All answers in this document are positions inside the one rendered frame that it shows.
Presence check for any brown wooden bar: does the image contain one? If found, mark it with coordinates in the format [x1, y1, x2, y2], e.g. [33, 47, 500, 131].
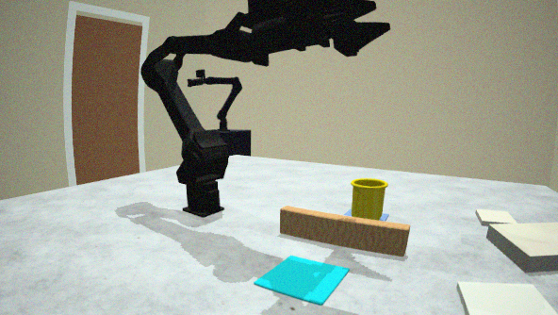
[280, 206, 410, 257]

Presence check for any cream flat square tile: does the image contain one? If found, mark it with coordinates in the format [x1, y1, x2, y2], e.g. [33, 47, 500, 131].
[475, 209, 517, 226]

